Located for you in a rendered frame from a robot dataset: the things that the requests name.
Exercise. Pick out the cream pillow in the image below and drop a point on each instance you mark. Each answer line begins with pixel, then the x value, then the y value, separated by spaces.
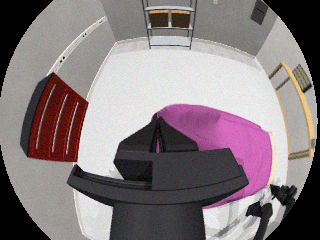
pixel 274 162

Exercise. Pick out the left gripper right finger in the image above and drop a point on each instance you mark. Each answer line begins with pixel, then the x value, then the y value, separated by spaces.
pixel 173 140

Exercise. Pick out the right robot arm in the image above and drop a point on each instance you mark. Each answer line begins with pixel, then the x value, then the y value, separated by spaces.
pixel 267 210

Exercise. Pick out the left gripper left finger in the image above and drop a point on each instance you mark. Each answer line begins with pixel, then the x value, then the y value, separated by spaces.
pixel 141 140

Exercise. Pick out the magenta pillowcase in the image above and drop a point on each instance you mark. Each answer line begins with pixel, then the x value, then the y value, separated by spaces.
pixel 215 129

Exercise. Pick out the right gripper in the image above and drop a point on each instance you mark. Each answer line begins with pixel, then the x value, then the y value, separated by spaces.
pixel 278 194

